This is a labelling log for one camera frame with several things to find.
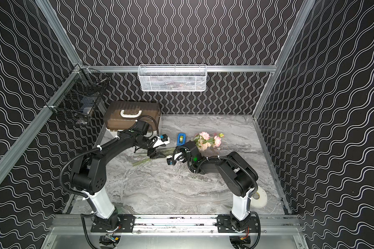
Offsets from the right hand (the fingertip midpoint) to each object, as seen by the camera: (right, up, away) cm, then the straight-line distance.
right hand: (179, 142), depth 94 cm
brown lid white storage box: (-34, +16, -2) cm, 38 cm away
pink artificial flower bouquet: (+15, +1, -1) cm, 15 cm away
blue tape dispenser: (+1, +2, +6) cm, 7 cm away
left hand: (-9, -2, -5) cm, 10 cm away
